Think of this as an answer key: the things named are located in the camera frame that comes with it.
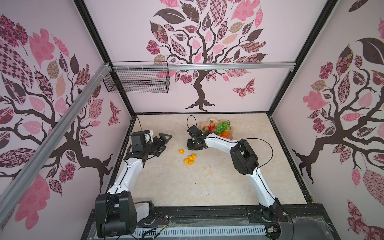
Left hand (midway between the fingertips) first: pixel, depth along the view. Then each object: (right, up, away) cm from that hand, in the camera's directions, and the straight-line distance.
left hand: (170, 143), depth 82 cm
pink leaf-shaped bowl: (+22, +12, +25) cm, 35 cm away
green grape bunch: (+33, +9, +18) cm, 39 cm away
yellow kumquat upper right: (+14, -10, +12) cm, 21 cm away
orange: (+35, +5, +20) cm, 41 cm away
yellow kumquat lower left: (+9, -12, +10) cm, 18 cm away
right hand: (+10, -4, +18) cm, 20 cm away
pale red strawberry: (+22, +8, +22) cm, 32 cm away
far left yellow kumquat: (+5, -7, +15) cm, 17 cm away
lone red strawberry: (+27, +12, +24) cm, 38 cm away
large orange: (+34, +3, +19) cm, 39 cm away
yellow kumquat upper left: (+11, -11, +12) cm, 19 cm away
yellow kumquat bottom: (+11, -13, +9) cm, 20 cm away
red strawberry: (+26, +8, +21) cm, 35 cm away
